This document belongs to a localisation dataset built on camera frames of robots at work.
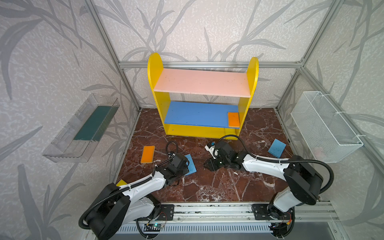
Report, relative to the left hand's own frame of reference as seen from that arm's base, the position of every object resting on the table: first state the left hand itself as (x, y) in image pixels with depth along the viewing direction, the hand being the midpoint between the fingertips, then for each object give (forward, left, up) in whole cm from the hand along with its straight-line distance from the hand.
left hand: (188, 163), depth 88 cm
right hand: (+1, -10, +5) cm, 11 cm away
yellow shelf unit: (+52, -8, 0) cm, 53 cm away
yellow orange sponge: (+23, -27, +13) cm, 38 cm away
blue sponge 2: (+11, -57, -1) cm, 58 cm away
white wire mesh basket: (0, -62, +32) cm, 70 cm away
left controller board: (-31, +16, -4) cm, 35 cm away
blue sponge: (-1, -2, -2) cm, 3 cm away
